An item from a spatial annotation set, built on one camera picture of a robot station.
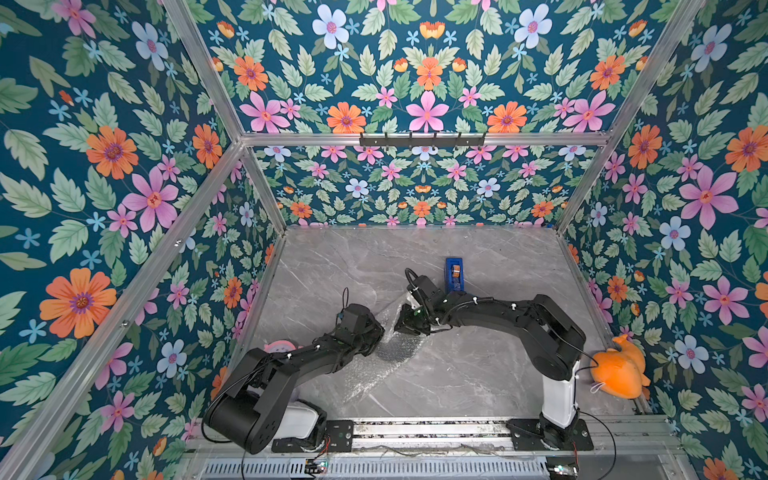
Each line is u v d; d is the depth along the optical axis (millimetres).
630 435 751
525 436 728
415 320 803
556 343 498
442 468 765
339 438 734
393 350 866
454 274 985
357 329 708
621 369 763
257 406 427
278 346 863
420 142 932
